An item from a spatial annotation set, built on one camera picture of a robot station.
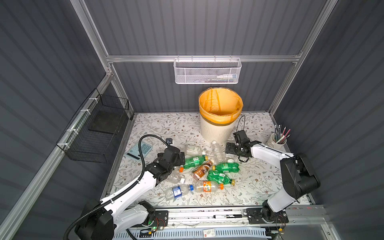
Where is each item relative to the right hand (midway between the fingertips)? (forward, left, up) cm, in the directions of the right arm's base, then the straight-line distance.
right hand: (234, 150), depth 95 cm
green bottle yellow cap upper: (-9, +25, +2) cm, 26 cm away
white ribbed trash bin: (+7, +9, +8) cm, 14 cm away
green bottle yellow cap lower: (-18, +11, -1) cm, 21 cm away
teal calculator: (-1, +65, 0) cm, 65 cm away
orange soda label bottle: (-23, +18, +2) cm, 30 cm away
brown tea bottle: (-14, +21, +2) cm, 26 cm away
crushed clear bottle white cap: (-19, +36, +2) cm, 41 cm away
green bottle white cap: (-12, +5, 0) cm, 12 cm away
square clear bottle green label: (-1, +26, +3) cm, 26 cm away
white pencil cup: (+4, -27, +4) cm, 27 cm away
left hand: (-8, +36, +10) cm, 38 cm away
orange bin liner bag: (+29, +8, +12) cm, 32 cm away
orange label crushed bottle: (-13, +33, +1) cm, 36 cm away
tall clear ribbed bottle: (-1, +10, -1) cm, 10 cm away
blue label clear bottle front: (-26, +34, +3) cm, 43 cm away
